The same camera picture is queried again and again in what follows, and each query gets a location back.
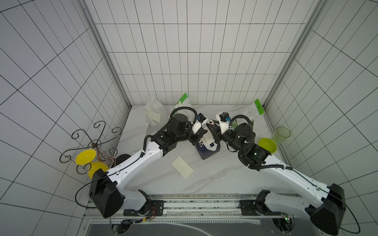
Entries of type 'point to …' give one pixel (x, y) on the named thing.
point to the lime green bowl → (267, 145)
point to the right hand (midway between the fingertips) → (210, 119)
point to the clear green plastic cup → (281, 134)
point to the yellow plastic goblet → (86, 157)
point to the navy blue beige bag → (204, 152)
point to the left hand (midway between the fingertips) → (203, 133)
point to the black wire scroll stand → (107, 156)
